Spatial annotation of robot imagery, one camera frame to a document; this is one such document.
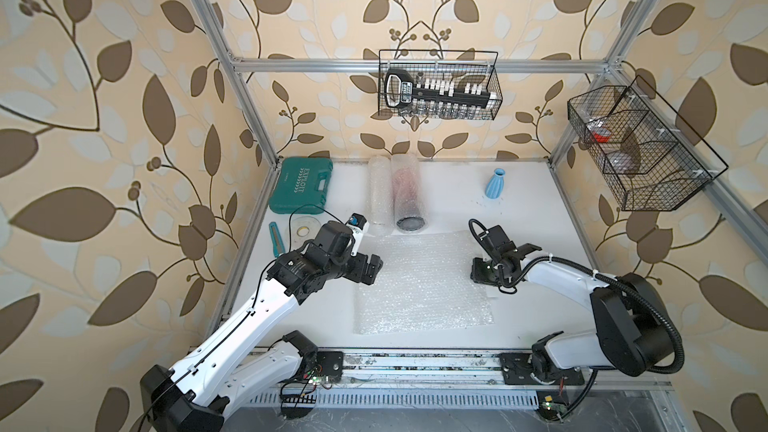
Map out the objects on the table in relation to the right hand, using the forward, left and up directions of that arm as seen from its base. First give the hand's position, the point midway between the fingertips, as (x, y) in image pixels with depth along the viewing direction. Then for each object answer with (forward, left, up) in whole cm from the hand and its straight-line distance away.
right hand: (476, 276), depth 90 cm
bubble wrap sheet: (-2, +16, 0) cm, 16 cm away
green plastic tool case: (+35, +58, +5) cm, 68 cm away
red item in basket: (+26, -32, +34) cm, 53 cm away
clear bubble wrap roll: (+28, +29, +9) cm, 41 cm away
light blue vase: (+29, -11, +9) cm, 33 cm away
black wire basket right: (+19, -41, +33) cm, 56 cm away
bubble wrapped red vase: (+18, +19, +10) cm, 29 cm away
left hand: (-1, +33, +19) cm, 38 cm away
